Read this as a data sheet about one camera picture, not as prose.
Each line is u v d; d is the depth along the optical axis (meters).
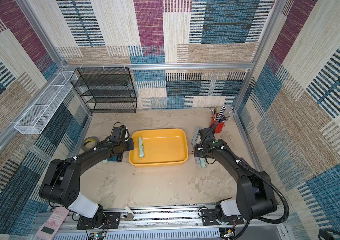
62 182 0.45
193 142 0.99
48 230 0.70
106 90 1.10
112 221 0.73
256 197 0.42
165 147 1.00
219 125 0.99
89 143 1.02
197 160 0.91
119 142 0.73
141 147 0.96
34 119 0.71
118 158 0.80
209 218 0.73
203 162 0.89
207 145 0.63
